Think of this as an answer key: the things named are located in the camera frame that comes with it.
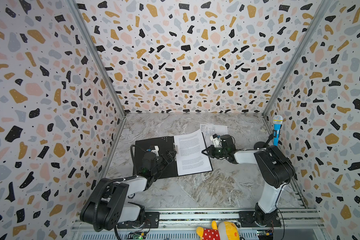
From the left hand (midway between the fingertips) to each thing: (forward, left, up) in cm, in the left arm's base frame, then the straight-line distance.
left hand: (174, 153), depth 87 cm
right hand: (+5, -16, -4) cm, 17 cm away
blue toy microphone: (+11, -58, +15) cm, 61 cm away
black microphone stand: (+12, -59, -11) cm, 62 cm away
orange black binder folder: (+15, +8, -12) cm, 21 cm away
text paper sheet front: (-5, -11, -11) cm, 16 cm away
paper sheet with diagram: (+26, -25, -12) cm, 38 cm away
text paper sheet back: (+11, -10, -10) cm, 18 cm away
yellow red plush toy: (-37, -25, -3) cm, 45 cm away
